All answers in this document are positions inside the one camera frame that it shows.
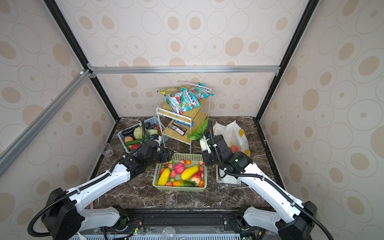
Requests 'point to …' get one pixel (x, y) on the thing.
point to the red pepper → (134, 147)
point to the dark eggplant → (128, 132)
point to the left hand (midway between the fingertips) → (174, 151)
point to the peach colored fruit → (128, 139)
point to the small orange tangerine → (188, 162)
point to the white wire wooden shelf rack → (198, 115)
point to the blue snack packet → (184, 123)
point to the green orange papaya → (184, 183)
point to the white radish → (203, 143)
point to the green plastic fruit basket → (185, 172)
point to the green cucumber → (133, 142)
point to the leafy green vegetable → (198, 134)
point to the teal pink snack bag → (201, 91)
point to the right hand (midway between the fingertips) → (206, 152)
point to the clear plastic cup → (106, 150)
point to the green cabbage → (138, 132)
